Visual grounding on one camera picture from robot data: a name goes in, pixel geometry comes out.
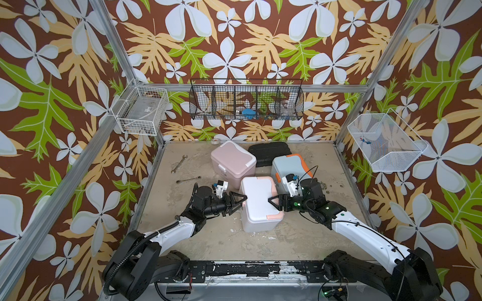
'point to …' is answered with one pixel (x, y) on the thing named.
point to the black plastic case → (264, 152)
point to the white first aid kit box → (259, 214)
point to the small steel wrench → (178, 182)
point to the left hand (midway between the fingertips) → (246, 199)
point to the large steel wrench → (178, 165)
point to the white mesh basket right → (388, 142)
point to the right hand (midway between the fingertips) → (272, 200)
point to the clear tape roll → (216, 142)
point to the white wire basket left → (140, 110)
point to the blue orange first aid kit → (290, 164)
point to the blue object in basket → (249, 113)
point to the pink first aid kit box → (231, 163)
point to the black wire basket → (246, 99)
